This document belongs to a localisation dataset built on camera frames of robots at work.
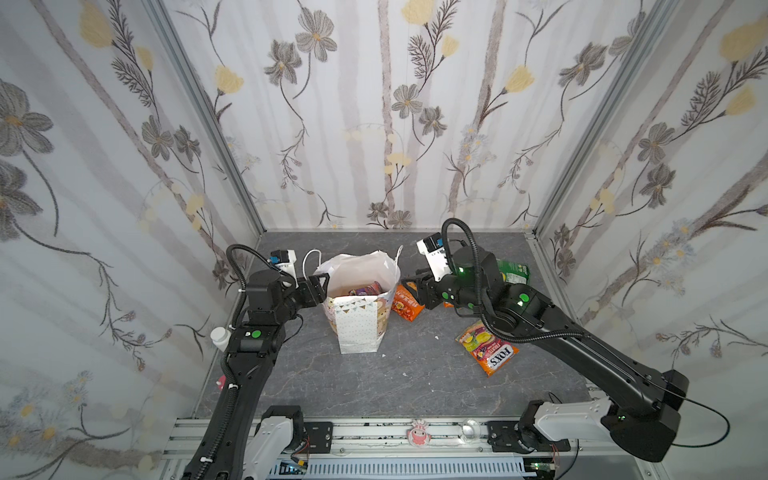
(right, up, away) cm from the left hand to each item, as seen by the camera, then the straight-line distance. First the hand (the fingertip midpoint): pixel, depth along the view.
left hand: (315, 269), depth 74 cm
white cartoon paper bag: (+12, -7, -3) cm, 14 cm away
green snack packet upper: (+63, -2, +31) cm, 71 cm away
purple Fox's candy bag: (+14, -7, +14) cm, 21 cm away
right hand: (+23, 0, -10) cm, 25 cm away
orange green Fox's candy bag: (+49, -25, +12) cm, 56 cm away
